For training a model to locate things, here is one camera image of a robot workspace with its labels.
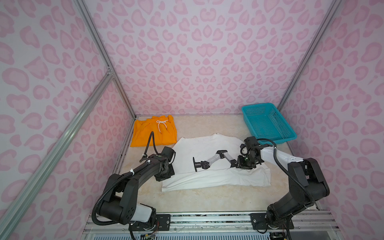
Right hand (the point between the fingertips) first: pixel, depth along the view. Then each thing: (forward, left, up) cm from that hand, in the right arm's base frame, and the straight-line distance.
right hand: (238, 164), depth 90 cm
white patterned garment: (-5, +11, -2) cm, 12 cm away
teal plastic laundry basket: (+39, -27, -5) cm, 48 cm away
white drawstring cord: (+32, +50, +2) cm, 59 cm away
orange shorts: (+27, +50, +2) cm, 57 cm away
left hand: (-6, +41, -1) cm, 42 cm away
